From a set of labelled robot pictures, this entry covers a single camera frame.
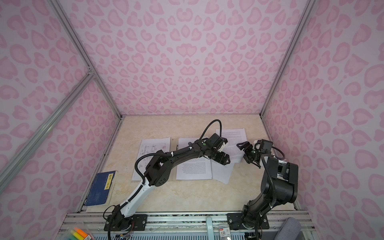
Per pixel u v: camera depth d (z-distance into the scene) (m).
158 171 0.60
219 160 0.84
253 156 0.82
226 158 0.85
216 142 0.78
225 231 0.69
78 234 0.70
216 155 0.82
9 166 0.51
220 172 0.90
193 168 0.91
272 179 0.45
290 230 0.68
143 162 0.53
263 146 0.75
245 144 0.87
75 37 0.78
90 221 0.75
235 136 1.04
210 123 0.79
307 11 0.71
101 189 0.83
